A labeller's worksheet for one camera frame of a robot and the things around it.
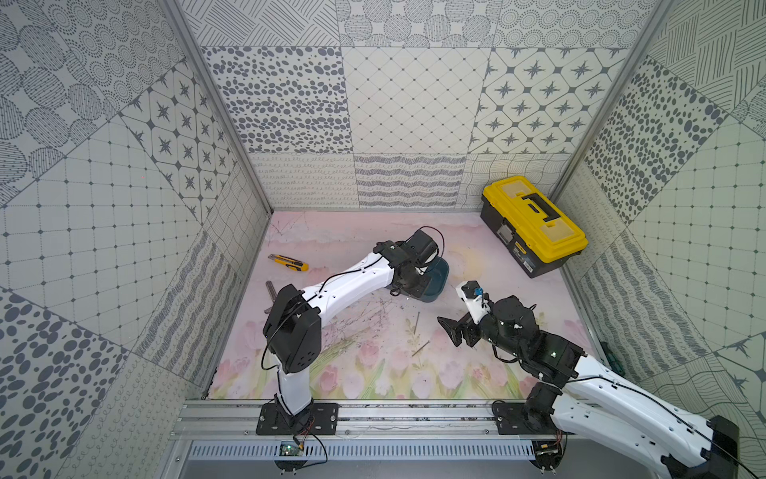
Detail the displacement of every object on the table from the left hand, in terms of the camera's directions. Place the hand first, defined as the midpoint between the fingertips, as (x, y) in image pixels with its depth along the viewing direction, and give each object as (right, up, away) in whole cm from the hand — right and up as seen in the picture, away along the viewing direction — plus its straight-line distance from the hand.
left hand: (419, 279), depth 84 cm
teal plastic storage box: (+8, 0, +17) cm, 19 cm away
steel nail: (0, -15, +7) cm, 16 cm away
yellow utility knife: (-44, +3, +20) cm, 49 cm away
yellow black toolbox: (+38, +13, +8) cm, 41 cm away
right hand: (+8, -7, -9) cm, 14 cm away
